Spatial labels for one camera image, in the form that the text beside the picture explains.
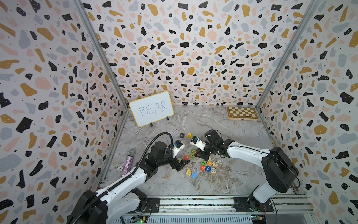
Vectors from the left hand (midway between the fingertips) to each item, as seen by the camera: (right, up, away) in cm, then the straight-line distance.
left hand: (185, 154), depth 79 cm
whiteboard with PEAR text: (-25, +27, +25) cm, 45 cm away
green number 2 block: (+4, -2, +14) cm, 15 cm away
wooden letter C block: (+17, -12, +7) cm, 22 cm away
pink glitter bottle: (-35, -7, +7) cm, 37 cm away
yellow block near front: (+2, -13, +6) cm, 14 cm away
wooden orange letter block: (+15, -8, +9) cm, 19 cm away
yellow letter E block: (+2, +8, +24) cm, 25 cm away
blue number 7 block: (+14, -11, +7) cm, 19 cm away
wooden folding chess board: (+46, +24, +35) cm, 63 cm away
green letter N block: (+11, -8, +9) cm, 16 cm away
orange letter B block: (+1, -5, +13) cm, 14 cm away
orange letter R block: (+11, -11, +8) cm, 17 cm away
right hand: (+7, -1, +9) cm, 11 cm away
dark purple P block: (-3, +8, +24) cm, 26 cm away
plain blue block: (+5, -14, +5) cm, 16 cm away
